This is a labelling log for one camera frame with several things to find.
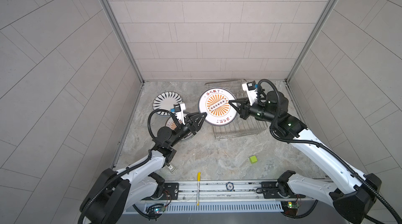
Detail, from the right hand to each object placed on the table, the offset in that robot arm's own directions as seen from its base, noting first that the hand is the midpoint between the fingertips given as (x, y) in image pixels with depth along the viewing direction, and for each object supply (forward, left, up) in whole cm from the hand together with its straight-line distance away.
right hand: (229, 103), depth 65 cm
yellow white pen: (-19, +15, -32) cm, 40 cm away
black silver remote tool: (-15, +29, -29) cm, 44 cm away
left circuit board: (-31, +34, -30) cm, 55 cm away
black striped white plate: (+27, +36, -28) cm, 53 cm away
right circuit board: (-34, -24, -34) cm, 54 cm away
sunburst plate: (+2, +6, -1) cm, 6 cm away
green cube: (-13, -13, -31) cm, 36 cm away
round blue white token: (-24, +1, -32) cm, 40 cm away
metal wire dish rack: (+6, -9, -31) cm, 32 cm away
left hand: (-2, +9, -5) cm, 11 cm away
